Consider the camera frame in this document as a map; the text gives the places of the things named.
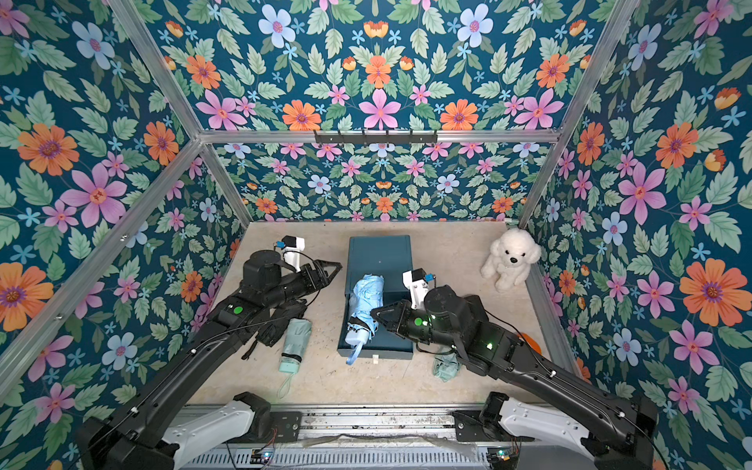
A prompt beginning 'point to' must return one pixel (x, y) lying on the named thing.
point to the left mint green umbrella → (298, 332)
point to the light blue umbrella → (367, 297)
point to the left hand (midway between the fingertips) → (338, 268)
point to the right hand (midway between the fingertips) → (369, 313)
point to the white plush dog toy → (510, 258)
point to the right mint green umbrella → (446, 365)
